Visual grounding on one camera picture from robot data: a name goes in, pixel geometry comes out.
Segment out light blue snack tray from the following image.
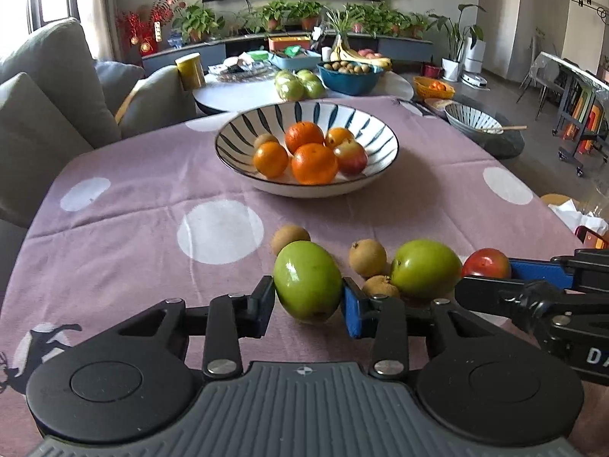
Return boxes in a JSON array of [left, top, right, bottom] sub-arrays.
[[269, 51, 322, 71]]

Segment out red flower decoration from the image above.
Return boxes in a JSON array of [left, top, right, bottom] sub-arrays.
[[116, 0, 186, 57]]

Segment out small orange tangerine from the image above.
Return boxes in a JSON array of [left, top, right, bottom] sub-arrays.
[[324, 127, 354, 150]]

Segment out green apples on tray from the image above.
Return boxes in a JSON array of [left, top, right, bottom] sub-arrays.
[[274, 69, 326, 101]]

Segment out red apple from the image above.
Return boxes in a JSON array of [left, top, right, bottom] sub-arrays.
[[333, 141, 368, 176]]

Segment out banana bunch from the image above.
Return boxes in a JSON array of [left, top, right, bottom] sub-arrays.
[[330, 40, 392, 71]]

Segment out tall white-potted plant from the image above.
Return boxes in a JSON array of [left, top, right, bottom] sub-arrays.
[[428, 3, 486, 83]]

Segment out small striped bowl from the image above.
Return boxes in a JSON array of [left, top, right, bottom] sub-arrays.
[[444, 102, 504, 144]]

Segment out pink dotted tablecloth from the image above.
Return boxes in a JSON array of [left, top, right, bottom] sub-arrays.
[[1, 98, 577, 456]]

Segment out blue bowl of nuts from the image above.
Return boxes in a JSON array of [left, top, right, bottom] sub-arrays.
[[317, 62, 384, 96]]

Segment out large orange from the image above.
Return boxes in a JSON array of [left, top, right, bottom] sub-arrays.
[[291, 144, 339, 186]]

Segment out striped white ceramic plate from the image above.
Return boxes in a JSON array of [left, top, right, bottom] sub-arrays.
[[215, 101, 400, 199]]

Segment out grey sofa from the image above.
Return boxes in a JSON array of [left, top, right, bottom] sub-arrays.
[[1, 18, 196, 286]]

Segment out dark tv console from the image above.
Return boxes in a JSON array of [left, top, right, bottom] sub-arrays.
[[140, 31, 435, 78]]

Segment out orange rectangular box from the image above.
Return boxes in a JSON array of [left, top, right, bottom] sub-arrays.
[[268, 35, 311, 52]]

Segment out round white coffee table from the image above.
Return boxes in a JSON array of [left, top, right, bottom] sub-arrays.
[[192, 69, 415, 117]]

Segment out brown kiwi fruit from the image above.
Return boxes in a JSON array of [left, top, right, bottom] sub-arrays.
[[271, 224, 311, 256]]

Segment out gold tin can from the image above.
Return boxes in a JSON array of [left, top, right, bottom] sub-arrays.
[[175, 53, 206, 91]]

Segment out green mango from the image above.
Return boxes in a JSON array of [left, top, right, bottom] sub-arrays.
[[274, 240, 343, 324], [389, 240, 462, 300]]

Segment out yellow bowl of oranges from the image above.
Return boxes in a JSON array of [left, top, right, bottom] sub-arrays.
[[413, 77, 455, 99]]

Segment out brown longan fruit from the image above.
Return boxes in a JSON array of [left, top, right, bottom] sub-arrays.
[[348, 238, 387, 278], [362, 275, 400, 298]]

